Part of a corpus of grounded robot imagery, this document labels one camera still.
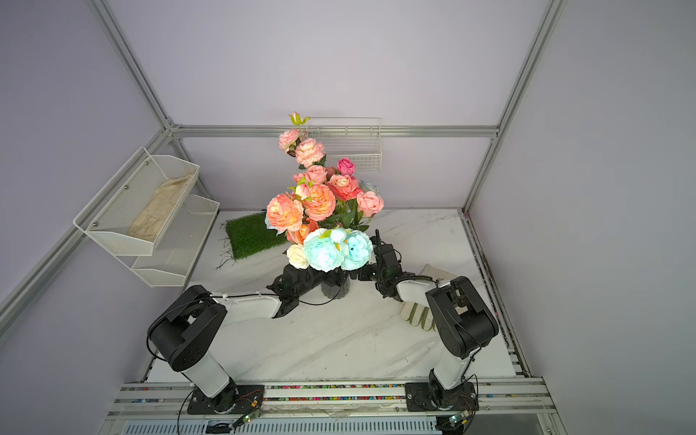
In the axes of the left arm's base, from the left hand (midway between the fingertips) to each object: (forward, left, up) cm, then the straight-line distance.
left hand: (344, 262), depth 87 cm
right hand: (+3, -4, -8) cm, 10 cm away
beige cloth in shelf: (+8, +55, +16) cm, 58 cm away
